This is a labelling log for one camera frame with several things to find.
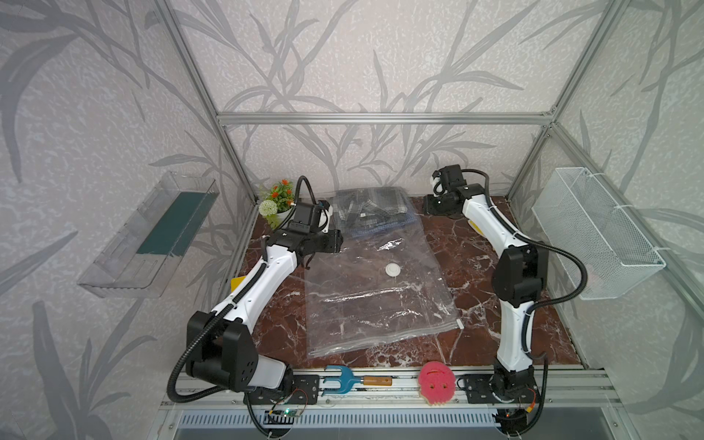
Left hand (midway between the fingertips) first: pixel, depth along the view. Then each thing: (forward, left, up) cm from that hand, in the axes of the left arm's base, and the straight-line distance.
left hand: (336, 238), depth 84 cm
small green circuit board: (-43, +11, -19) cm, 48 cm away
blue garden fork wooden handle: (-36, -4, -17) cm, 40 cm away
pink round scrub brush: (-37, -28, -15) cm, 49 cm away
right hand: (+17, -30, -2) cm, 35 cm away
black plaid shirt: (+24, -9, -15) cm, 30 cm away
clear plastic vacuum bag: (-7, -16, -19) cm, 25 cm away
